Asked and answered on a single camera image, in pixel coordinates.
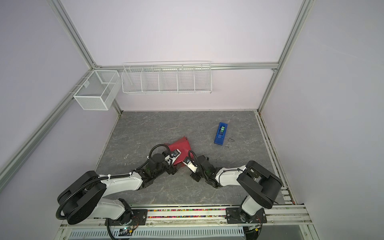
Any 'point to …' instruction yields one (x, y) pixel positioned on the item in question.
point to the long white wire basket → (167, 77)
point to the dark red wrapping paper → (183, 145)
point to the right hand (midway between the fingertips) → (191, 168)
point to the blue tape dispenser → (220, 133)
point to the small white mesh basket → (98, 89)
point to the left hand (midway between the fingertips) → (176, 158)
